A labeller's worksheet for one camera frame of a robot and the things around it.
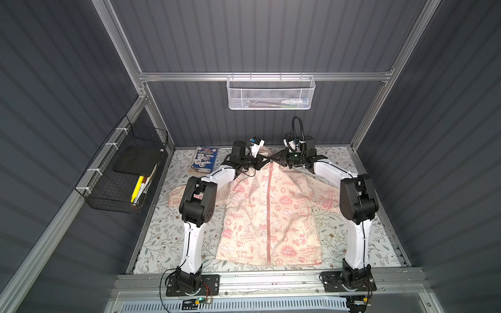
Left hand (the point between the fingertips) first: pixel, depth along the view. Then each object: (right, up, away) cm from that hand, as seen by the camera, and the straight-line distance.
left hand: (275, 160), depth 93 cm
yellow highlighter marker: (-53, -10, -22) cm, 59 cm away
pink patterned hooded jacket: (-4, -27, -2) cm, 27 cm away
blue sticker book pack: (-38, +1, +19) cm, 43 cm away
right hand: (-1, +2, 0) cm, 2 cm away
